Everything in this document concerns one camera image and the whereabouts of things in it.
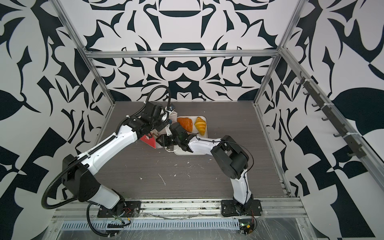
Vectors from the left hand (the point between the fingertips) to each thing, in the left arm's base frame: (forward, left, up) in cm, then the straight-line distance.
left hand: (161, 113), depth 81 cm
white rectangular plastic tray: (-20, -9, -5) cm, 23 cm away
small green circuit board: (-49, -40, -26) cm, 68 cm away
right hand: (-8, +3, -14) cm, 16 cm away
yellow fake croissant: (+7, -23, -22) cm, 32 cm away
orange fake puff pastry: (+9, -13, -22) cm, 27 cm away
